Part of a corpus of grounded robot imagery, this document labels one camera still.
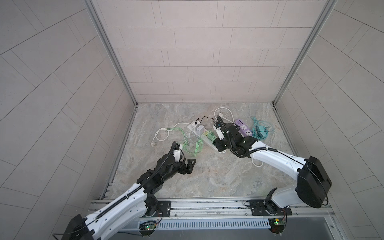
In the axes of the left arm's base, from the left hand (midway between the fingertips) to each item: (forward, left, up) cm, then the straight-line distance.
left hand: (193, 158), depth 77 cm
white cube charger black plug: (+23, +1, -4) cm, 23 cm away
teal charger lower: (+20, -45, -9) cm, 50 cm away
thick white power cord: (+13, +26, -10) cm, 30 cm away
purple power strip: (+24, -34, -9) cm, 42 cm away
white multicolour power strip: (+14, -9, -8) cm, 19 cm away
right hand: (+10, -12, 0) cm, 15 cm away
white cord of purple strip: (+36, -21, -11) cm, 43 cm away
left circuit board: (-28, +18, -6) cm, 34 cm away
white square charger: (+20, -3, -4) cm, 20 cm away
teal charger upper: (+25, -44, -9) cm, 52 cm away
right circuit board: (-27, -39, -11) cm, 49 cm away
